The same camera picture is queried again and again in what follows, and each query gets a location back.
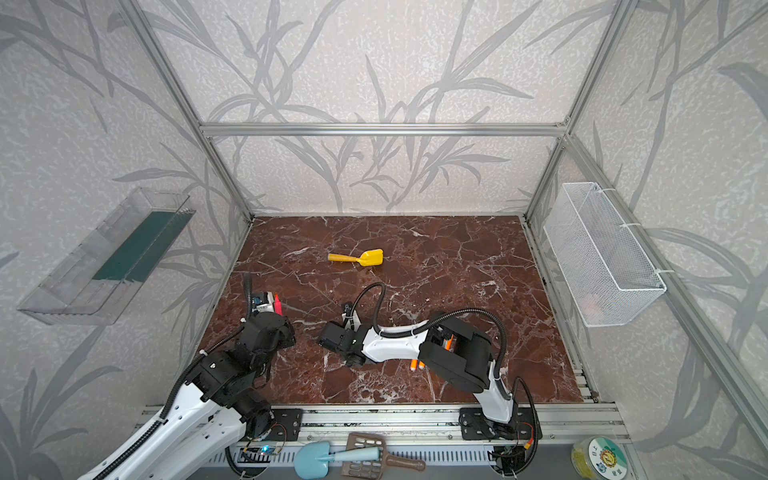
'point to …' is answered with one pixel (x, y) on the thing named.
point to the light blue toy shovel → (312, 461)
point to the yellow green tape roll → (599, 458)
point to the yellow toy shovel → (367, 258)
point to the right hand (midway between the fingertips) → (352, 331)
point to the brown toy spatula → (375, 468)
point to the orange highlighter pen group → (414, 364)
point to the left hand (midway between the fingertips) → (293, 311)
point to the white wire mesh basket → (606, 272)
